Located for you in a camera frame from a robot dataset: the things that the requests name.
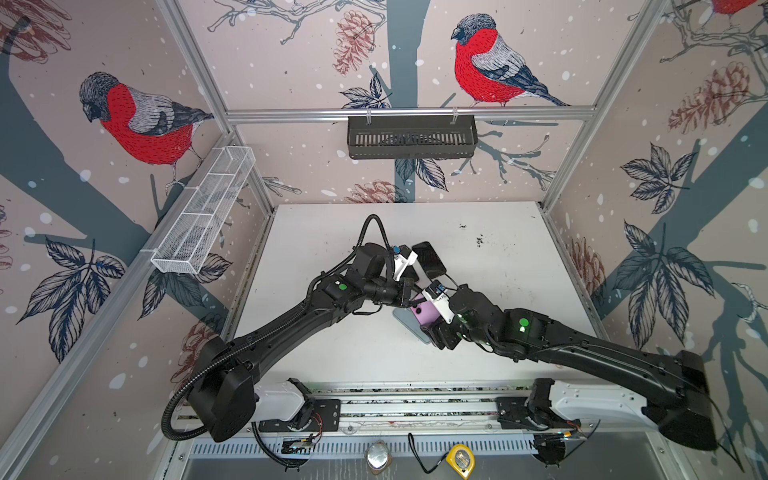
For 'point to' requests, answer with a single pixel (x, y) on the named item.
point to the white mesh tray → (191, 235)
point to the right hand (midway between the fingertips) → (426, 322)
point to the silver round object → (378, 456)
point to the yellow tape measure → (461, 459)
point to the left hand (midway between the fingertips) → (428, 299)
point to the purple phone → (425, 313)
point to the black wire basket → (418, 137)
